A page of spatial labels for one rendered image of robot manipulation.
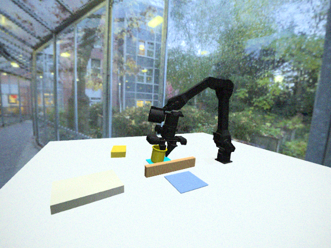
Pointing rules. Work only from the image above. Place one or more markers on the yellow cup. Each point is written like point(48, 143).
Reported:
point(157, 154)

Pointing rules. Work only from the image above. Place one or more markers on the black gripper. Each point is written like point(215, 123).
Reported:
point(168, 136)

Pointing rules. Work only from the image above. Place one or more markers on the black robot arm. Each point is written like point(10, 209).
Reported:
point(222, 137)

